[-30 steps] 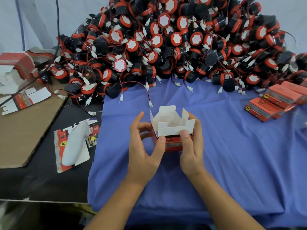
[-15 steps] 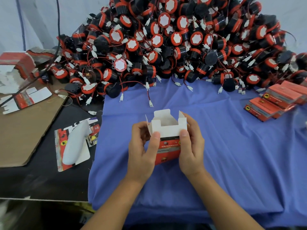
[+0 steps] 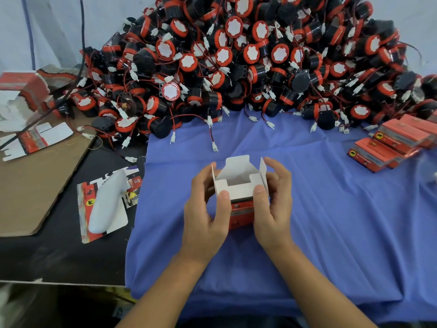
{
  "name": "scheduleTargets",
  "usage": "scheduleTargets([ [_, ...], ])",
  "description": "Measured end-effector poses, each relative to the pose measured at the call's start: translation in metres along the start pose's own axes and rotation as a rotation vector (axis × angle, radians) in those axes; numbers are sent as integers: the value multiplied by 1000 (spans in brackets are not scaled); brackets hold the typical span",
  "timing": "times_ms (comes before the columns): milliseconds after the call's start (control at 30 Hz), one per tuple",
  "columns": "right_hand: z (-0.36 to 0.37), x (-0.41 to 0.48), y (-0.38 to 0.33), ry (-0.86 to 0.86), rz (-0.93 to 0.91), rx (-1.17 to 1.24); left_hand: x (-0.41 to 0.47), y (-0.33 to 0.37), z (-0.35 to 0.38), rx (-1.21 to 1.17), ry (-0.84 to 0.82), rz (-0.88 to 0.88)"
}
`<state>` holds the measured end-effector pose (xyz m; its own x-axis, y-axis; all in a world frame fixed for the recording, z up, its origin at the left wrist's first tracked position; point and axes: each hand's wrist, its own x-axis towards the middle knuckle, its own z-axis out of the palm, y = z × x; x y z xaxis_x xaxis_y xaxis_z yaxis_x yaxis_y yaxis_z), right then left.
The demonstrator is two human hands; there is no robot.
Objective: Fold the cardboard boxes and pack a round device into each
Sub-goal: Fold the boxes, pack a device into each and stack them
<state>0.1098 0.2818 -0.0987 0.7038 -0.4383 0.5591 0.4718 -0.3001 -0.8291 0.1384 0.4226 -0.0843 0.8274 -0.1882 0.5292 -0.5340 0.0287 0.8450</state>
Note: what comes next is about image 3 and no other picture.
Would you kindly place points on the person's left hand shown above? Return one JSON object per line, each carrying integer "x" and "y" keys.
{"x": 201, "y": 229}

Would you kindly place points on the person's right hand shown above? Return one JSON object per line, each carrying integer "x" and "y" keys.
{"x": 276, "y": 215}

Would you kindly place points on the pile of black red buzzers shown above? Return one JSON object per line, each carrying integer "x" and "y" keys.
{"x": 259, "y": 51}

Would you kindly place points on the person's right forearm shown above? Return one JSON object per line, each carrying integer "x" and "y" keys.
{"x": 321, "y": 293}

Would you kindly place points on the person's left forearm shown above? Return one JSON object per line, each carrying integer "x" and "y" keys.
{"x": 160, "y": 297}

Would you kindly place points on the blue table cloth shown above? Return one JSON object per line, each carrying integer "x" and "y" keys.
{"x": 362, "y": 229}

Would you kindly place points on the brown cardboard piece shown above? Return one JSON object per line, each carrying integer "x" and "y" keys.
{"x": 34, "y": 188}

